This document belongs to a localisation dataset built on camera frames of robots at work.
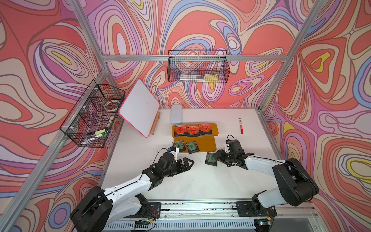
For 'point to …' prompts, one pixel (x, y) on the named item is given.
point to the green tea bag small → (192, 147)
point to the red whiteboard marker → (241, 126)
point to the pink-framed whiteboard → (139, 109)
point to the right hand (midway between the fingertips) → (216, 160)
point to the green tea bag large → (179, 144)
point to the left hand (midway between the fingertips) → (191, 165)
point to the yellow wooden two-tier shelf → (204, 134)
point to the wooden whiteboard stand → (156, 123)
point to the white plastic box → (176, 114)
